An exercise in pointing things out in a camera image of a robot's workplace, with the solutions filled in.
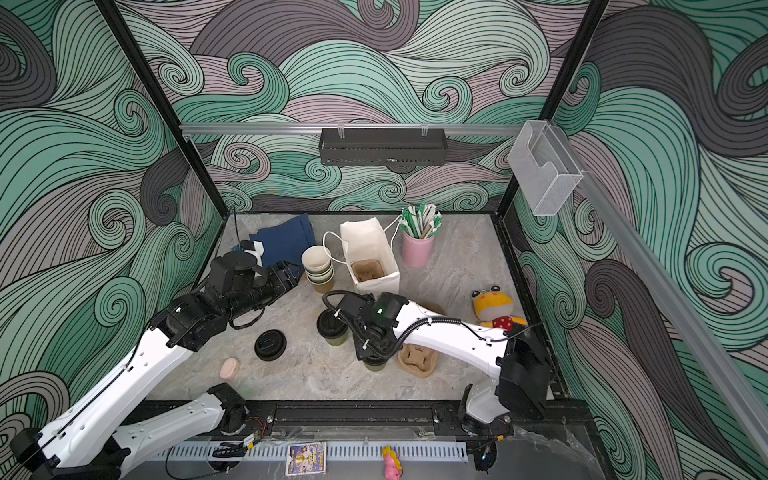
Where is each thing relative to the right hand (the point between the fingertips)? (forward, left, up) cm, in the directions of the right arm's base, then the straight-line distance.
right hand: (371, 350), depth 75 cm
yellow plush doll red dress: (+15, -36, -5) cm, 39 cm away
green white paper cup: (+4, +10, -5) cm, 12 cm away
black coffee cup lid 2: (+4, +30, -8) cm, 31 cm away
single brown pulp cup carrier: (+30, +3, -8) cm, 31 cm away
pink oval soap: (-3, +39, -8) cm, 40 cm away
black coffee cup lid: (+6, +11, +1) cm, 13 cm away
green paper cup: (-3, -1, -5) cm, 5 cm away
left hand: (+12, +17, +18) cm, 27 cm away
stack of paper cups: (+22, +16, +6) cm, 28 cm away
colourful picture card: (-22, +15, -8) cm, 28 cm away
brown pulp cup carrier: (0, -13, -7) cm, 15 cm away
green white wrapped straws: (+39, -15, +6) cm, 43 cm away
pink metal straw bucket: (+32, -14, -1) cm, 35 cm away
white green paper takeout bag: (+32, +1, 0) cm, 32 cm away
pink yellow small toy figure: (-23, -5, -6) cm, 25 cm away
